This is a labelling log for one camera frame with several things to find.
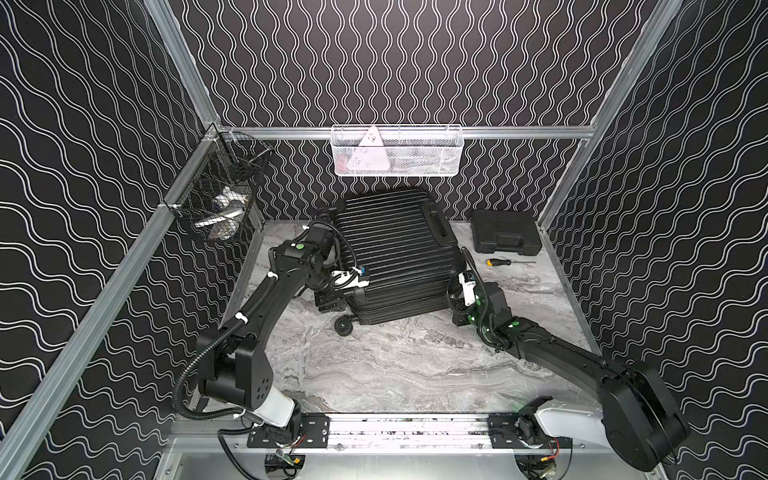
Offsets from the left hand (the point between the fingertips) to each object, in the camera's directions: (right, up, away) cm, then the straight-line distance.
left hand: (335, 288), depth 82 cm
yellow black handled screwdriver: (+54, +7, +25) cm, 60 cm away
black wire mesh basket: (-34, +25, +2) cm, 42 cm away
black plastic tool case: (+59, +18, +31) cm, 69 cm away
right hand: (+34, -4, +6) cm, 35 cm away
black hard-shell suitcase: (+21, +11, +4) cm, 23 cm away
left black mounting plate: (-4, -36, -7) cm, 36 cm away
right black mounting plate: (+43, -34, -9) cm, 56 cm away
